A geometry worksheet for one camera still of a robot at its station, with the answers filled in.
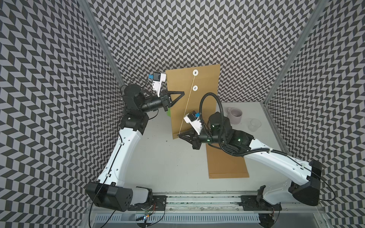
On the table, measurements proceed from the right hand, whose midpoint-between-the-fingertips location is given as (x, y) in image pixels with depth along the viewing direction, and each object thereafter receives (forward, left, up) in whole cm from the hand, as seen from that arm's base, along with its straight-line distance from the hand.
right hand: (181, 138), depth 61 cm
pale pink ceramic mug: (+35, -37, -26) cm, 57 cm away
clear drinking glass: (+26, -49, -27) cm, 61 cm away
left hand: (+12, -2, +14) cm, 19 cm away
